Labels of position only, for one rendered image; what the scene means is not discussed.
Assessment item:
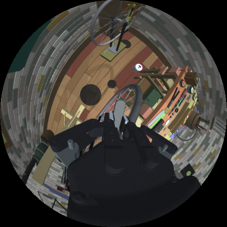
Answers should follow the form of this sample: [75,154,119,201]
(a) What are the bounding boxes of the black wire stand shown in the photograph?
[37,191,68,211]

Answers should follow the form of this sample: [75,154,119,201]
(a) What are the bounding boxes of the grey tyred bicycle wheel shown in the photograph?
[96,84,143,126]

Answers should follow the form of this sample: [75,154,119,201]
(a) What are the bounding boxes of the grey speckled rounded plate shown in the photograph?
[113,99,126,139]

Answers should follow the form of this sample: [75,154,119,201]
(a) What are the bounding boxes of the brown drum with black rods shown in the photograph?
[187,112,210,135]

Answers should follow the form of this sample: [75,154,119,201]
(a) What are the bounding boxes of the black wheel truing stand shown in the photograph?
[107,22,128,54]

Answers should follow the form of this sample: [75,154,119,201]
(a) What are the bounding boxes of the black long pliers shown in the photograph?
[167,87,180,108]

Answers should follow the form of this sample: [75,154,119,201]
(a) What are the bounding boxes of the grey wire hoop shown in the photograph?
[176,129,198,142]

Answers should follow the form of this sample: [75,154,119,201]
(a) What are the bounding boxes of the purple strip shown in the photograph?
[43,183,70,200]

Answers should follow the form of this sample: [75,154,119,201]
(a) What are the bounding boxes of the brown round pot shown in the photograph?
[40,129,54,143]

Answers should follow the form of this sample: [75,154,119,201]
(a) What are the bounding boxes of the olive green mat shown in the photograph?
[99,41,128,62]

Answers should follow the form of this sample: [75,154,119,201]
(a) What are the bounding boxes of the brown wooden box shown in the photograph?
[185,71,199,86]

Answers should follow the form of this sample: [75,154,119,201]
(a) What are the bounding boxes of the black box with green dot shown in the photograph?
[179,163,196,177]

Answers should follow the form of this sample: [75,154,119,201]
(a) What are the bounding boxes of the teal wall panel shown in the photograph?
[8,19,52,73]

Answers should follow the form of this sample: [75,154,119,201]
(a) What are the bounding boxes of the thin grey spoked wheel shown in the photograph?
[90,0,144,47]

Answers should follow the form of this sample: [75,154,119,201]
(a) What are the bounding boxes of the pink box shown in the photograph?
[140,103,154,120]

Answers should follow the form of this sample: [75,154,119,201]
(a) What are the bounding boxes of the dark green cylinder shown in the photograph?
[34,142,50,162]

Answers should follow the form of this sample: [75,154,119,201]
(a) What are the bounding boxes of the orange wooden workbench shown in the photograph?
[141,65,199,142]

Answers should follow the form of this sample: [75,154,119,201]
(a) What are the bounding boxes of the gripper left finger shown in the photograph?
[49,111,119,154]

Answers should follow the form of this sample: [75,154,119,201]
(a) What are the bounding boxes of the olive wooden trestle frame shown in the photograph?
[133,68,178,100]

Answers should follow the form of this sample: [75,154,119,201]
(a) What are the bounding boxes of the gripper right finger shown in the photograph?
[120,115,178,155]

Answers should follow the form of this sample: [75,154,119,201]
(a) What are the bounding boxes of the large dark round disc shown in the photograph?
[79,84,102,105]

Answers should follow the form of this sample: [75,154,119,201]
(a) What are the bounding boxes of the black pole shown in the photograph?
[21,156,38,184]

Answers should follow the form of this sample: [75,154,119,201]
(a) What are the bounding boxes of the tan wooden board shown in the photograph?
[31,146,56,185]

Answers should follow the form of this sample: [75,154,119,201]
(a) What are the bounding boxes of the pale wooden cross frame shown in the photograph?
[60,104,86,128]

